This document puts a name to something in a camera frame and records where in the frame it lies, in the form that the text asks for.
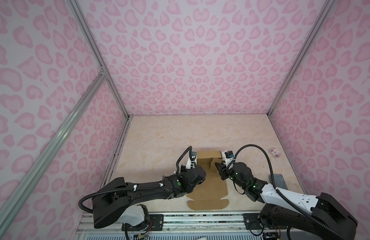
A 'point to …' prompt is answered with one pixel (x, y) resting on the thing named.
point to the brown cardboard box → (209, 195)
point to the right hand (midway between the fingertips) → (217, 162)
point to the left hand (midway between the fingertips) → (196, 161)
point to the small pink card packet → (275, 152)
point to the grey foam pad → (279, 181)
